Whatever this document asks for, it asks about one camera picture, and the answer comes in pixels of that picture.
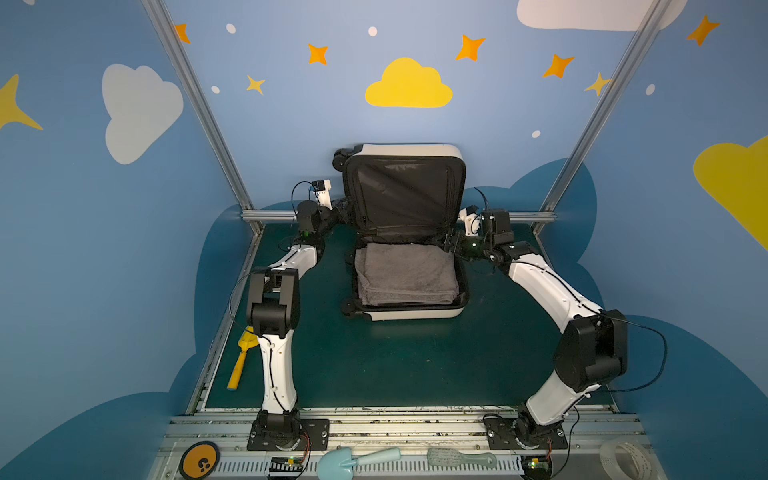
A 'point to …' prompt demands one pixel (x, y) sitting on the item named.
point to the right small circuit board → (536, 467)
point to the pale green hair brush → (445, 457)
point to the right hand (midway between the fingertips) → (442, 239)
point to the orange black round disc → (199, 459)
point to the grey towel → (406, 273)
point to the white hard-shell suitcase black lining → (402, 204)
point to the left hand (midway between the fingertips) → (352, 196)
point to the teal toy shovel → (336, 463)
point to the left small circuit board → (286, 464)
